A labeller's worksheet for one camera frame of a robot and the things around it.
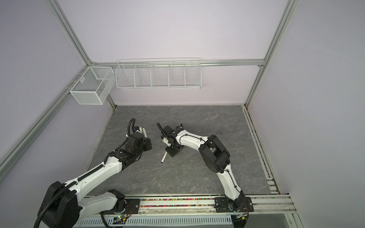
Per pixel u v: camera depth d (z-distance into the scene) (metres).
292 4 0.69
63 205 0.40
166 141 0.87
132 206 0.74
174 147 0.76
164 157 0.91
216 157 0.53
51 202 0.38
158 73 0.97
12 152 0.53
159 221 0.71
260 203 0.76
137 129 0.74
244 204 0.65
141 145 0.67
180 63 0.91
